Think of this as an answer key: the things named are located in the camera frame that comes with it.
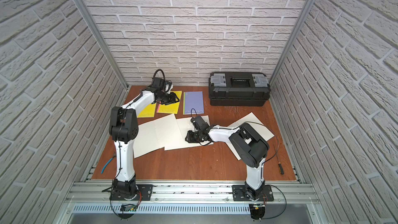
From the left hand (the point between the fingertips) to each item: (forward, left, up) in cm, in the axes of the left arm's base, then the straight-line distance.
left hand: (180, 98), depth 101 cm
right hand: (-26, -7, -9) cm, 28 cm away
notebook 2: (+3, -9, -9) cm, 13 cm away
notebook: (-5, +5, -5) cm, 9 cm away
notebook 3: (-19, +10, -14) cm, 26 cm away
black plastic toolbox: (+2, -38, +8) cm, 39 cm away
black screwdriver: (-43, -57, -8) cm, 72 cm away
